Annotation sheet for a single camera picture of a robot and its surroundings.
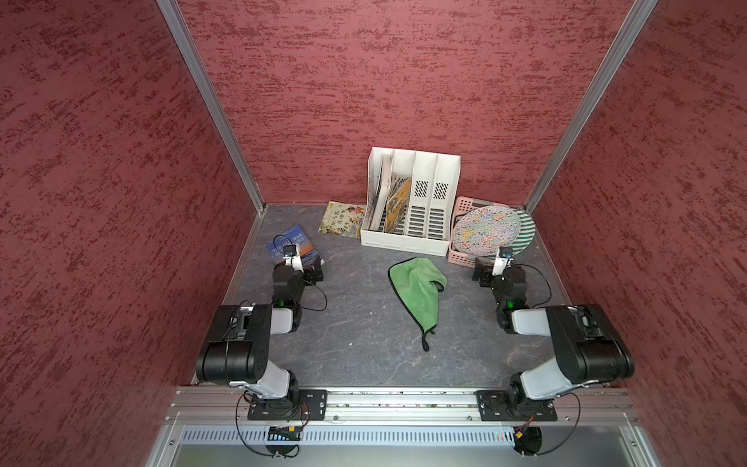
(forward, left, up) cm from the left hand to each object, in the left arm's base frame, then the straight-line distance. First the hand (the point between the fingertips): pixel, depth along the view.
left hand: (305, 261), depth 93 cm
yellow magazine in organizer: (+21, -31, +4) cm, 38 cm away
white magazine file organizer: (+23, -36, +6) cm, 43 cm away
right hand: (+1, -61, -1) cm, 61 cm away
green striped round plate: (+10, -75, +3) cm, 76 cm away
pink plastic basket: (+31, -58, -4) cm, 66 cm away
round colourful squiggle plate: (+16, -64, -2) cm, 66 cm away
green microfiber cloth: (-4, -36, -5) cm, 37 cm away
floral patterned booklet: (+27, -9, -9) cm, 30 cm away
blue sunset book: (+16, +9, -7) cm, 19 cm away
